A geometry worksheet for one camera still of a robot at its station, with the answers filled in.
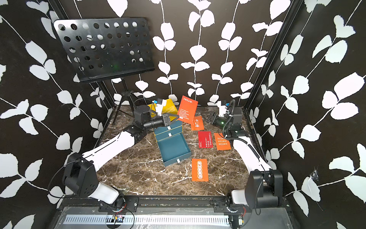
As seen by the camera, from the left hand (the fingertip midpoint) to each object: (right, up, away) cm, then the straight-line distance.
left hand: (179, 115), depth 73 cm
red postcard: (+17, -17, +28) cm, 37 cm away
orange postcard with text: (+28, -19, +26) cm, 43 cm away
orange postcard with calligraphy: (+12, -6, +37) cm, 39 cm away
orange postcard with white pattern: (+12, -34, +14) cm, 38 cm away
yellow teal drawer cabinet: (-5, -9, +14) cm, 17 cm away
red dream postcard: (+4, +4, +5) cm, 7 cm away
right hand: (+12, +1, +5) cm, 13 cm away
